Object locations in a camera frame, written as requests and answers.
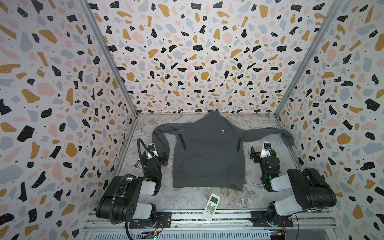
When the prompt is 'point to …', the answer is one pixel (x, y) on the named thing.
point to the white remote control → (211, 208)
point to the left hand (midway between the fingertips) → (153, 147)
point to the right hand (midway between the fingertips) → (260, 144)
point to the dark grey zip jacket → (209, 151)
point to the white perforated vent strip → (182, 235)
